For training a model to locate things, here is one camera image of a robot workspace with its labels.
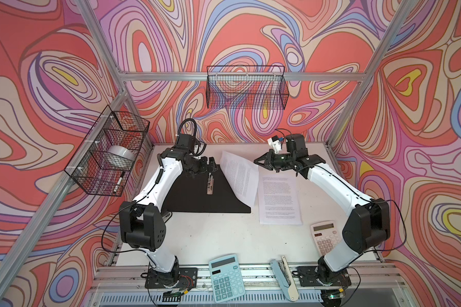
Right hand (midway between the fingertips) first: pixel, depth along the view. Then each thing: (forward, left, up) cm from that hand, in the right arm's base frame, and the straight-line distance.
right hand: (255, 165), depth 80 cm
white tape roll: (+1, +52, +10) cm, 53 cm away
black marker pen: (-9, +54, +3) cm, 55 cm away
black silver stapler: (-12, +41, -21) cm, 48 cm away
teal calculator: (-38, +14, -21) cm, 46 cm away
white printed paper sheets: (-4, -13, -23) cm, 27 cm away
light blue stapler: (-39, -9, -20) cm, 45 cm away
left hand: (+3, +20, -4) cm, 21 cm away
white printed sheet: (+1, +5, -10) cm, 11 cm away
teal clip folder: (+1, +23, -22) cm, 32 cm away
